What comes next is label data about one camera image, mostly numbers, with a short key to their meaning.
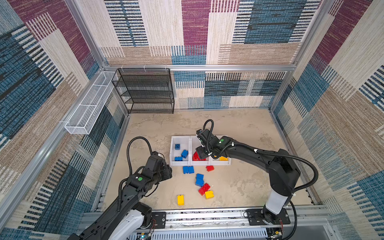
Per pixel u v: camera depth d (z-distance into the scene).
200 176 0.88
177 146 0.98
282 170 0.45
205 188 0.83
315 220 0.75
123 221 0.57
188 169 0.89
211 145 0.66
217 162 0.90
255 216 0.73
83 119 0.92
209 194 0.79
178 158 0.93
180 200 0.78
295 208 0.73
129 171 0.63
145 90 1.09
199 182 0.84
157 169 0.64
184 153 0.93
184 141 1.01
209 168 0.90
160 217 0.76
